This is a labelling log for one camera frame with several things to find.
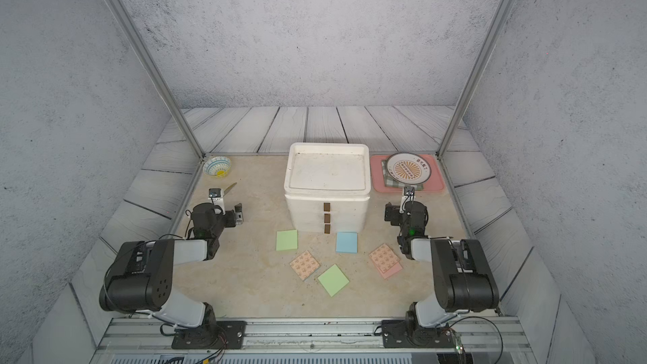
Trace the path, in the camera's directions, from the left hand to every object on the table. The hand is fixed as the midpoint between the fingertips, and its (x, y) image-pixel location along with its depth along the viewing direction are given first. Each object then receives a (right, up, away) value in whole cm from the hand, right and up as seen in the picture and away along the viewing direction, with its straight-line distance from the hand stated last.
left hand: (231, 204), depth 95 cm
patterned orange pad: (+28, -20, -8) cm, 36 cm away
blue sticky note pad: (+43, -13, -4) cm, 45 cm away
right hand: (+65, +1, -1) cm, 65 cm away
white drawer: (+36, -3, -10) cm, 38 cm away
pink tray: (+81, +7, +13) cm, 83 cm away
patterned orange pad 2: (+55, -17, -8) cm, 59 cm away
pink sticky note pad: (+59, -21, -9) cm, 63 cm away
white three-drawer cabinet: (+36, +7, -16) cm, 40 cm away
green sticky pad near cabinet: (+21, -13, -1) cm, 25 cm away
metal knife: (-8, +5, +17) cm, 19 cm away
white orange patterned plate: (+73, +14, +20) cm, 76 cm away
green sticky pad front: (+38, -23, -12) cm, 46 cm away
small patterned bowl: (-14, +15, +20) cm, 28 cm away
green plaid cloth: (+63, +8, +14) cm, 65 cm away
